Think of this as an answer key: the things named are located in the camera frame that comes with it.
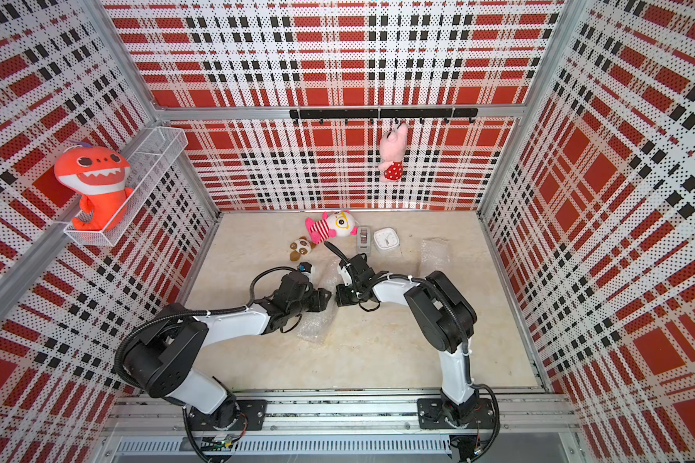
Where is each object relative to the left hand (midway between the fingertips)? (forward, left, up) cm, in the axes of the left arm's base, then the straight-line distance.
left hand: (329, 294), depth 92 cm
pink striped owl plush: (+28, -3, +3) cm, 28 cm away
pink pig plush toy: (+38, -21, +29) cm, 52 cm away
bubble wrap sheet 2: (+14, -36, +3) cm, 39 cm away
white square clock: (+24, -20, -2) cm, 31 cm away
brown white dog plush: (+21, +13, -2) cm, 24 cm away
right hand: (0, -3, -3) cm, 4 cm away
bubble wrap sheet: (-11, +2, +2) cm, 12 cm away
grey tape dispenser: (+24, -11, -1) cm, 26 cm away
